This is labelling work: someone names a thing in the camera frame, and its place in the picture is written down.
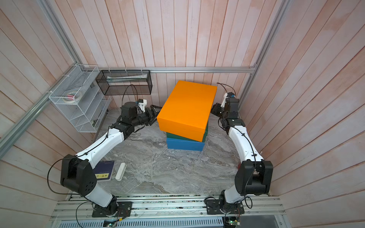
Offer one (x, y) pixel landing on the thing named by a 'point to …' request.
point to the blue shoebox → (183, 144)
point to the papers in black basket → (127, 79)
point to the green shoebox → (172, 136)
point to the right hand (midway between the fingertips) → (212, 104)
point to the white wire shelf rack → (86, 114)
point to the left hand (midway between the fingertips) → (162, 114)
